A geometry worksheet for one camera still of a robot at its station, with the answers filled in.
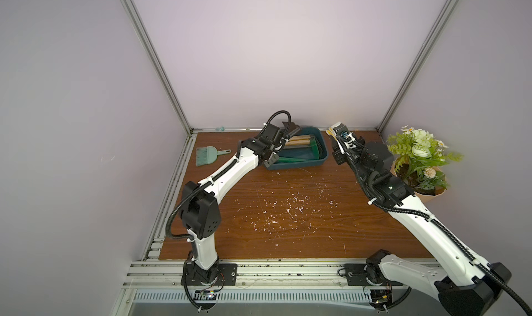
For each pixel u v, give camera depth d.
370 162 0.49
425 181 0.79
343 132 0.54
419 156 0.72
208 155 1.10
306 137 1.11
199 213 0.47
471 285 0.37
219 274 0.73
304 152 1.11
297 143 1.09
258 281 0.73
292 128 0.90
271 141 0.65
